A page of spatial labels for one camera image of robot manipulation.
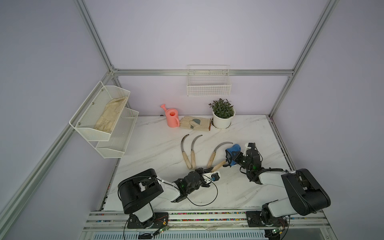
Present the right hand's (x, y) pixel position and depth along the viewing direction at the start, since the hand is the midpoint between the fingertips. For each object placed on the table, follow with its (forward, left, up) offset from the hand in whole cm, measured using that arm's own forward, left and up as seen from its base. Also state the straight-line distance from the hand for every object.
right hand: (233, 154), depth 94 cm
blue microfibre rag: (+1, 0, +4) cm, 4 cm away
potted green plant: (+26, +5, +13) cm, 29 cm away
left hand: (-11, +15, +4) cm, 19 cm away
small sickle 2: (+3, +11, -3) cm, 12 cm away
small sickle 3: (-10, +11, +3) cm, 15 cm away
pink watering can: (+30, +41, +8) cm, 51 cm away
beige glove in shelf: (+11, +70, +27) cm, 76 cm away
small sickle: (-6, +28, -2) cm, 29 cm away
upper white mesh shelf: (+8, +77, +27) cm, 82 cm away
